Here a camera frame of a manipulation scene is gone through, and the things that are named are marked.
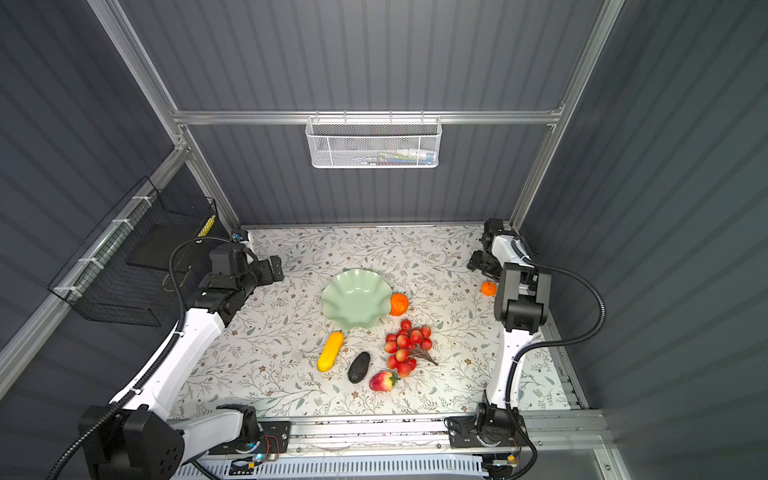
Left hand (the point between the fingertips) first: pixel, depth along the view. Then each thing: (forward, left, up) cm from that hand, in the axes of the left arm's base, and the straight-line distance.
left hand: (261, 261), depth 80 cm
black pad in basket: (+2, +26, +6) cm, 27 cm away
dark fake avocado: (-23, -25, -19) cm, 39 cm away
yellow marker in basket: (+11, +16, +4) cm, 20 cm away
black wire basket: (-6, +29, +5) cm, 31 cm away
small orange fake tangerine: (+1, -69, -20) cm, 71 cm away
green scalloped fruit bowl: (+1, -24, -22) cm, 33 cm away
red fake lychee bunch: (-20, -38, -17) cm, 46 cm away
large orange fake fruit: (-5, -38, -17) cm, 42 cm away
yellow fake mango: (-18, -17, -20) cm, 32 cm away
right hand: (+7, -70, -19) cm, 73 cm away
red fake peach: (-27, -32, -19) cm, 46 cm away
